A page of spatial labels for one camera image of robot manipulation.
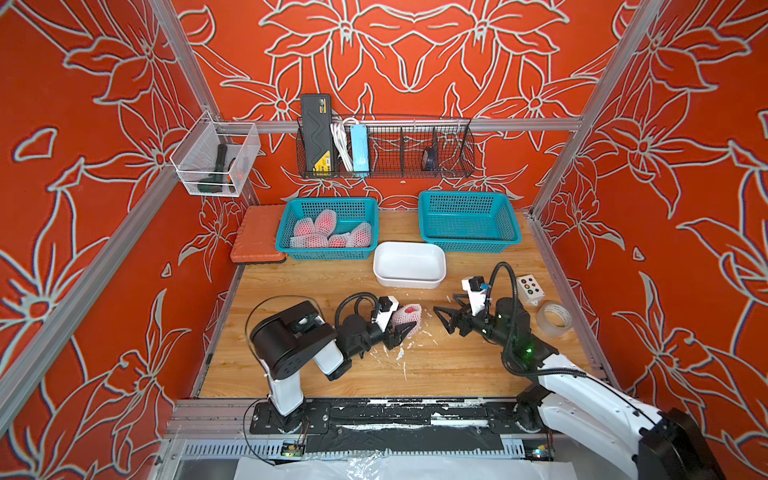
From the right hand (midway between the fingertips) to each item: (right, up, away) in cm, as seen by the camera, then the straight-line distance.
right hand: (440, 304), depth 78 cm
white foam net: (-9, -2, -1) cm, 9 cm away
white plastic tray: (-6, +8, +25) cm, 27 cm away
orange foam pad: (-60, +18, +26) cm, 67 cm away
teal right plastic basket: (+20, +25, +39) cm, 51 cm away
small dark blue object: (0, +43, +15) cm, 46 cm away
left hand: (-8, -4, +4) cm, 10 cm away
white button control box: (+32, +1, +15) cm, 35 cm away
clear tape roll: (+38, -7, +11) cm, 40 cm away
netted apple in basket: (-36, +24, +29) cm, 52 cm away
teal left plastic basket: (-29, +28, +36) cm, 54 cm away
